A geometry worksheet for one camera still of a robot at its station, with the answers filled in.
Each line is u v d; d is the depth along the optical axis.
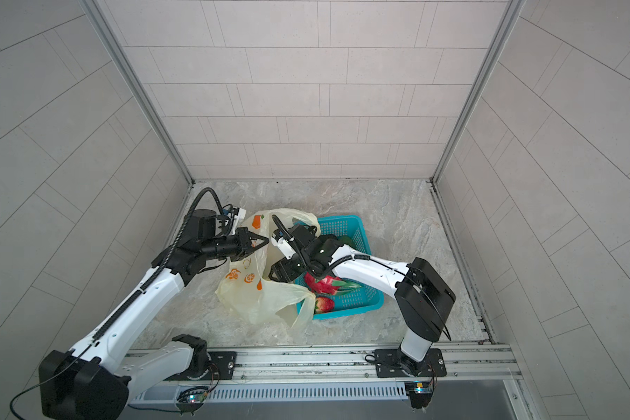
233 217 0.62
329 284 0.79
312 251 0.62
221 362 0.72
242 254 0.65
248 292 0.69
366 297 0.83
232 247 0.66
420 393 0.68
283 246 0.72
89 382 0.36
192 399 0.64
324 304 0.78
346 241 0.98
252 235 0.69
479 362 0.72
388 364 0.71
